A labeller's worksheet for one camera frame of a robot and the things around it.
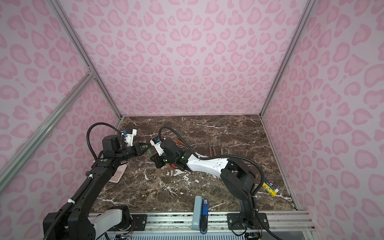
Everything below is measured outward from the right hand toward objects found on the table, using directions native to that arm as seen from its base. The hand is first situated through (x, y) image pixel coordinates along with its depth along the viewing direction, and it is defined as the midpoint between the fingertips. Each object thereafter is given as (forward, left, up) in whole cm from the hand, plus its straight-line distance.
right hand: (154, 158), depth 80 cm
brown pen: (+12, -34, -15) cm, 39 cm away
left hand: (+5, +1, +6) cm, 8 cm away
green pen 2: (+13, -43, -15) cm, 47 cm away
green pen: (+13, -38, -14) cm, 43 cm away
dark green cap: (+2, +1, +4) cm, 5 cm away
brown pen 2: (+13, -31, -14) cm, 37 cm away
